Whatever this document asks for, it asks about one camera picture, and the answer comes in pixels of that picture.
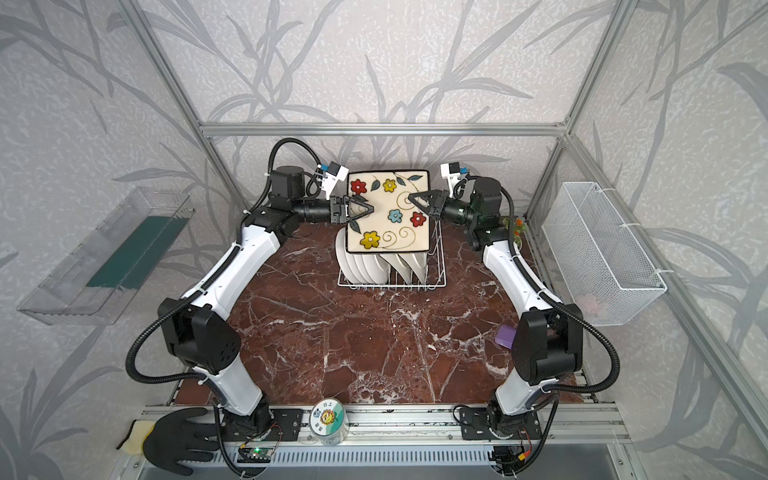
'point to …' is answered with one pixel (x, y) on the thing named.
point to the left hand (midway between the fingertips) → (370, 204)
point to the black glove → (171, 440)
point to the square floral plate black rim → (396, 223)
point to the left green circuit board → (254, 454)
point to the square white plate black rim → (401, 266)
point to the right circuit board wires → (509, 459)
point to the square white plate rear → (418, 262)
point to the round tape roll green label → (329, 421)
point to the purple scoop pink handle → (505, 335)
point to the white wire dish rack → (436, 278)
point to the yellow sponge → (134, 443)
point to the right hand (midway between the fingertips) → (412, 191)
